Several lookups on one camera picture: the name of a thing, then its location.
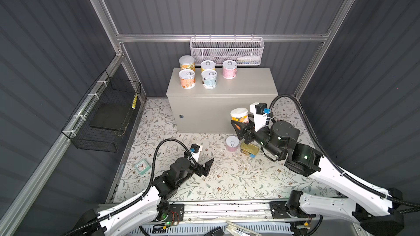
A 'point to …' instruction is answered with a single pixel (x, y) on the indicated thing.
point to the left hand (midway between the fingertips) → (205, 155)
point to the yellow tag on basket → (134, 102)
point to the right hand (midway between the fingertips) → (240, 119)
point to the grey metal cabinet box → (202, 110)
